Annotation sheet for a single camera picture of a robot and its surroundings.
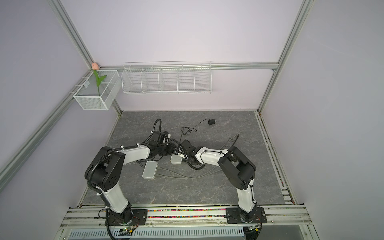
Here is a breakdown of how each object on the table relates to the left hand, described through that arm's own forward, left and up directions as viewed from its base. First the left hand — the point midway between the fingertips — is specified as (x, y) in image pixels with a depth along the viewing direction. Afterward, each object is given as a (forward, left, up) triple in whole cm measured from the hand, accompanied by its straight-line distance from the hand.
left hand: (177, 150), depth 95 cm
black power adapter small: (+18, -7, -3) cm, 19 cm away
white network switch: (-11, +16, -2) cm, 20 cm away
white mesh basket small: (+28, +45, +28) cm, 60 cm away
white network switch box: (-6, 0, 0) cm, 6 cm away
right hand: (-2, -11, -2) cm, 11 cm away
